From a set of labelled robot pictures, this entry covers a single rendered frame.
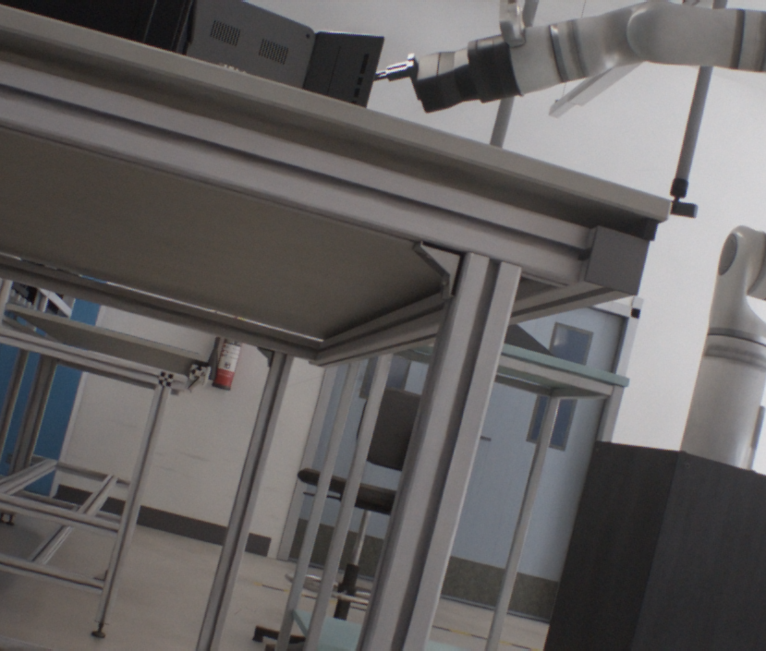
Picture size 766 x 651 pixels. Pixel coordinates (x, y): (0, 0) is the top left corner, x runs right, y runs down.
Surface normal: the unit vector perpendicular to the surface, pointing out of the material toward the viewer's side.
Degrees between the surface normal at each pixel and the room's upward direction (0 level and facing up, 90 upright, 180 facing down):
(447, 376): 90
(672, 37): 113
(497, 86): 138
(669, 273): 90
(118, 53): 90
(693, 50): 125
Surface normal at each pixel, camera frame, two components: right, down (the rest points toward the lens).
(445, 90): 0.22, 0.54
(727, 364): -0.43, -0.19
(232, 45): 0.42, 0.03
